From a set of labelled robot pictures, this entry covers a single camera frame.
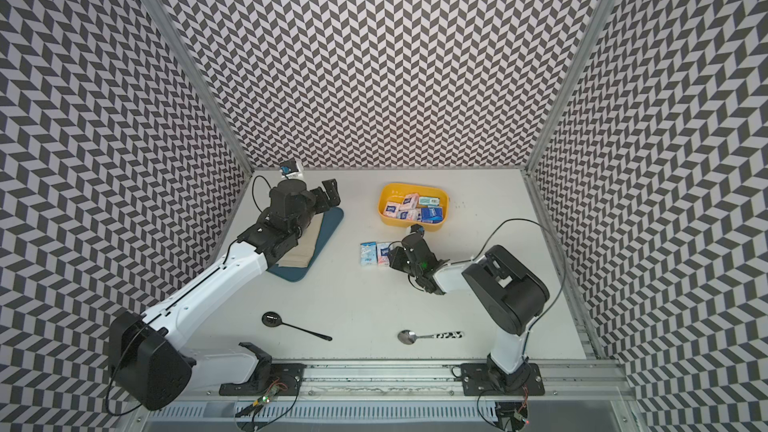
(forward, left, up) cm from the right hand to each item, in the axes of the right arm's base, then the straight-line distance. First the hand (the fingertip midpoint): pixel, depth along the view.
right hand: (389, 259), depth 94 cm
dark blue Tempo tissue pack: (+14, -14, +4) cm, 20 cm away
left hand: (+8, +17, +26) cm, 32 cm away
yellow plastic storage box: (+24, -2, +4) cm, 25 cm away
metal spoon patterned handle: (-23, -6, +1) cm, 24 cm away
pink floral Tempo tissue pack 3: (+14, -8, +5) cm, 17 cm away
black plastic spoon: (-19, +31, +2) cm, 37 cm away
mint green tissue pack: (+20, -14, +4) cm, 25 cm away
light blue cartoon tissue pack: (+1, +7, +2) cm, 7 cm away
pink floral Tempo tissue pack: (+1, +2, +2) cm, 3 cm away
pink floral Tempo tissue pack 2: (+18, -1, +3) cm, 18 cm away
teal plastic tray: (+13, +20, +2) cm, 24 cm away
